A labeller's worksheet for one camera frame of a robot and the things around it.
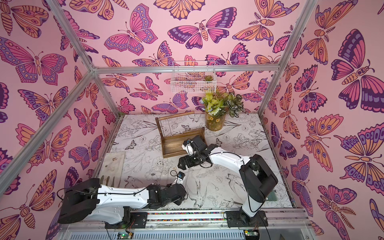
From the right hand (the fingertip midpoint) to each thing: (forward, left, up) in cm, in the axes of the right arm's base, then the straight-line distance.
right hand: (185, 162), depth 86 cm
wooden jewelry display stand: (+31, +10, -9) cm, 34 cm away
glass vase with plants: (+33, -19, +15) cm, 41 cm away
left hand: (-15, 0, -6) cm, 16 cm away
